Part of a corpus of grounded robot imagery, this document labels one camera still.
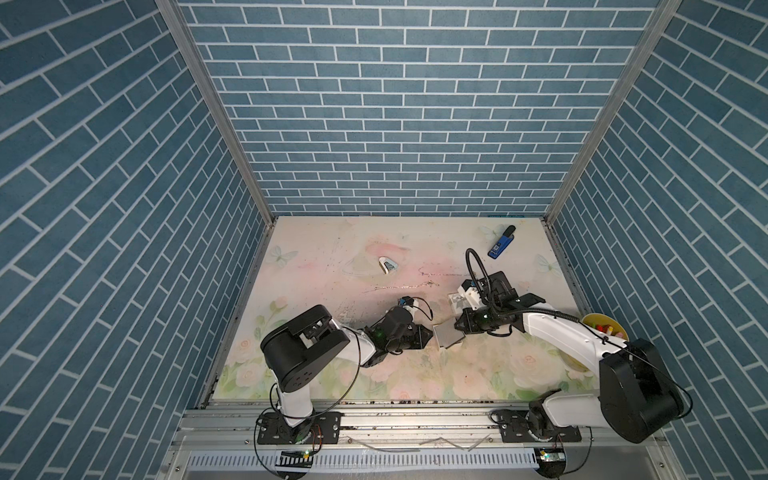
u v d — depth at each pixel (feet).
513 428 2.41
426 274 3.43
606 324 2.58
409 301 2.76
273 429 2.41
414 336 2.43
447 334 2.82
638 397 1.39
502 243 3.63
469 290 2.64
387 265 3.43
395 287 3.34
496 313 2.14
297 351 1.56
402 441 2.41
